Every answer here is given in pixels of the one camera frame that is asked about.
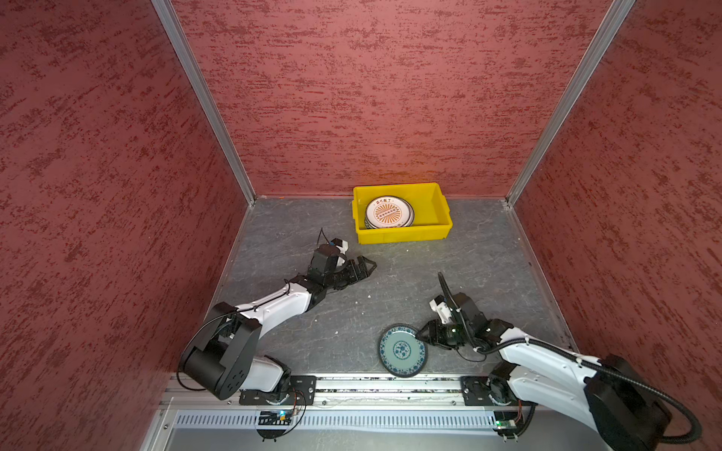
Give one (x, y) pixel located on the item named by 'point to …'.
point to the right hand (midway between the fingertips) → (420, 344)
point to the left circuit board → (271, 418)
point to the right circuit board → (506, 419)
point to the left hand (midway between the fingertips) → (367, 274)
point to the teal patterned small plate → (401, 353)
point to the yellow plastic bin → (432, 218)
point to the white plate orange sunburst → (388, 211)
